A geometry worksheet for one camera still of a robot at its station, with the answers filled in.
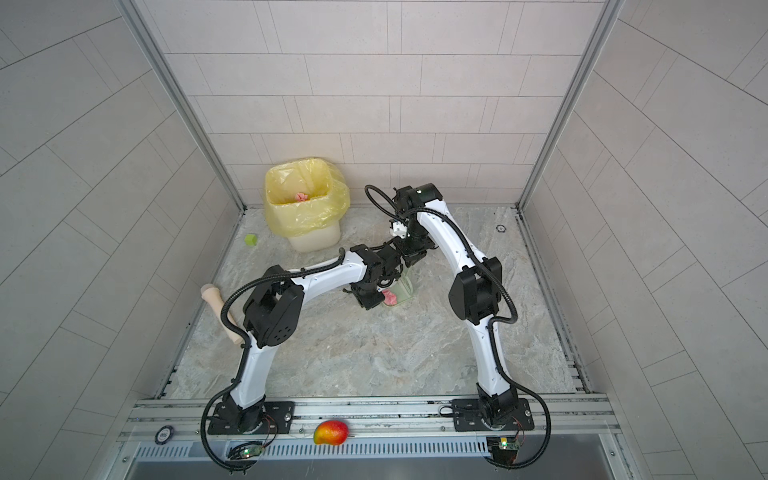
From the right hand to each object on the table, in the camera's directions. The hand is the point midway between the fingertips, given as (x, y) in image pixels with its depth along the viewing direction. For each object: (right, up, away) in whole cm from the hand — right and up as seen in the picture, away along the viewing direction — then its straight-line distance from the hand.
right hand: (407, 262), depth 85 cm
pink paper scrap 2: (-5, -11, +4) cm, 13 cm away
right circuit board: (+22, -41, -17) cm, 50 cm away
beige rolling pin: (-52, -16, +1) cm, 54 cm away
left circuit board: (-37, -40, -19) cm, 57 cm away
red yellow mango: (-18, -36, -19) cm, 44 cm away
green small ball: (-55, +6, +19) cm, 59 cm away
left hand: (-10, -12, +7) cm, 17 cm away
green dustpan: (-1, -9, +6) cm, 11 cm away
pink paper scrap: (-36, +21, +17) cm, 45 cm away
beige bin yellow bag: (-29, +18, -1) cm, 34 cm away
